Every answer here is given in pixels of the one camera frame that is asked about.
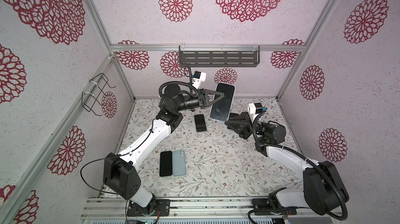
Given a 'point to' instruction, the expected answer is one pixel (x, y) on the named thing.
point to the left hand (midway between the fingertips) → (223, 98)
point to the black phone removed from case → (165, 163)
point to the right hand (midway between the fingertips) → (226, 123)
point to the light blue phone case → (178, 162)
